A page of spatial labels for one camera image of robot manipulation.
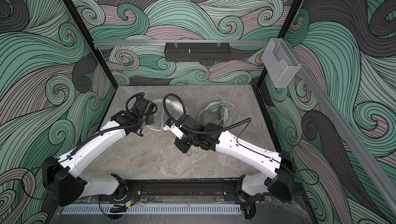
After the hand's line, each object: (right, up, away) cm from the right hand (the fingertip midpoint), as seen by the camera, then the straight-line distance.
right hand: (177, 141), depth 70 cm
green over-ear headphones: (+23, +14, +30) cm, 40 cm away
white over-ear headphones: (0, +17, +5) cm, 17 cm away
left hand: (-17, +11, +10) cm, 23 cm away
